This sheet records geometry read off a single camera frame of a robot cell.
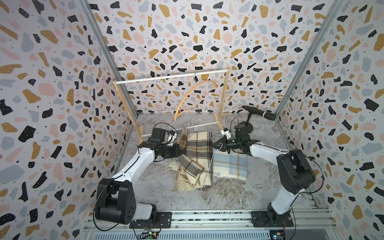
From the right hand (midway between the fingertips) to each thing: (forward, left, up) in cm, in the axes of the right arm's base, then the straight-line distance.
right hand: (212, 146), depth 85 cm
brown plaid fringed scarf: (-13, +11, -4) cm, 17 cm away
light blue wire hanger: (-9, +2, -10) cm, 13 cm away
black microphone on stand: (+24, -25, -11) cm, 37 cm away
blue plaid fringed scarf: (-5, -13, -14) cm, 19 cm away
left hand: (-3, +16, 0) cm, 17 cm away
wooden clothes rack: (+30, -7, -15) cm, 34 cm away
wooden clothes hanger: (+44, +11, -3) cm, 46 cm away
